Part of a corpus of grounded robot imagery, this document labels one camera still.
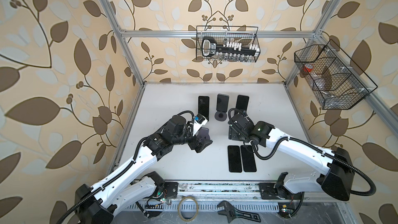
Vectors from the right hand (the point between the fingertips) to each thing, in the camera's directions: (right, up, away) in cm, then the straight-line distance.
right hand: (234, 134), depth 79 cm
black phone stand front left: (-17, -2, +9) cm, 19 cm away
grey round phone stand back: (-4, +7, +25) cm, 26 cm away
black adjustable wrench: (-3, -32, -11) cm, 34 cm away
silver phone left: (-16, +14, +16) cm, 27 cm away
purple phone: (+8, +16, +15) cm, 23 cm away
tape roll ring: (-27, -30, -13) cm, 42 cm away
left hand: (-14, +2, -9) cm, 17 cm away
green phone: (-5, +16, +14) cm, 22 cm away
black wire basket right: (+48, +26, -7) cm, 55 cm away
